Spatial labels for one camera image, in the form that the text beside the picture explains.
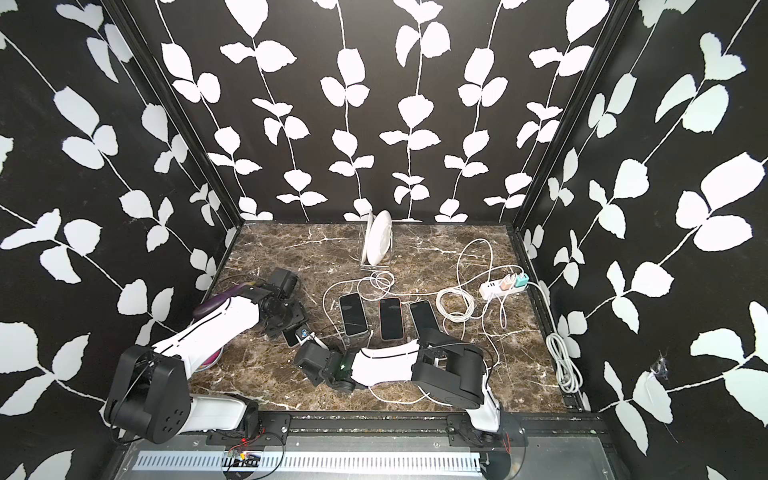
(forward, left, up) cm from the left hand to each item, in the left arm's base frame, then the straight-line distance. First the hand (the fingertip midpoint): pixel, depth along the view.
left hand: (300, 316), depth 87 cm
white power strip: (+9, -65, 0) cm, 66 cm away
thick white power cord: (-19, -76, -5) cm, 79 cm away
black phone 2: (+2, -15, -5) cm, 16 cm away
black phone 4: (+2, -38, -7) cm, 38 cm away
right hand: (-11, -3, -3) cm, 12 cm away
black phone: (-8, 0, +5) cm, 9 cm away
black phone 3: (+1, -27, -5) cm, 28 cm away
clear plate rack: (+23, -26, -6) cm, 35 cm away
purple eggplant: (+9, +29, -4) cm, 31 cm away
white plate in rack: (+23, -24, +8) cm, 34 cm away
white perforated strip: (-34, +16, -7) cm, 38 cm away
